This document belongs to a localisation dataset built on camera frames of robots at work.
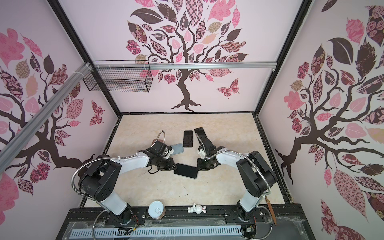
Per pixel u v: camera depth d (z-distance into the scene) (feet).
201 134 4.00
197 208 2.42
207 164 2.55
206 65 3.05
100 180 1.50
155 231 2.29
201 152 2.85
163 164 2.59
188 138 3.49
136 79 2.61
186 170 2.88
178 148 3.22
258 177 1.51
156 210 2.33
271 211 2.48
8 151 1.63
